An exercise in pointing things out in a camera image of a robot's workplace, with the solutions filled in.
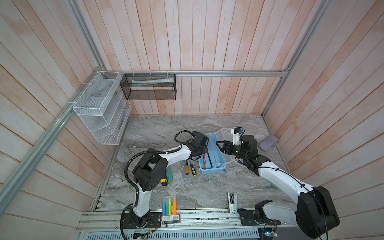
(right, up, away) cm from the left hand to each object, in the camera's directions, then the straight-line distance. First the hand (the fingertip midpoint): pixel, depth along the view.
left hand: (205, 150), depth 93 cm
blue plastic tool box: (+6, -5, -5) cm, 9 cm away
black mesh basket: (-35, +40, -3) cm, 53 cm away
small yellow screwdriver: (-11, -10, -3) cm, 15 cm away
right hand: (+7, +6, -10) cm, 14 cm away
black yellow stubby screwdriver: (-8, -11, -4) cm, 14 cm away
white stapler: (+13, -25, -16) cm, 32 cm away
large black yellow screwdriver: (-25, -17, -9) cm, 31 cm away
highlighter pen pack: (-21, -28, -18) cm, 39 cm away
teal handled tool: (-23, -13, -3) cm, 26 cm away
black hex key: (+3, -6, +2) cm, 7 cm away
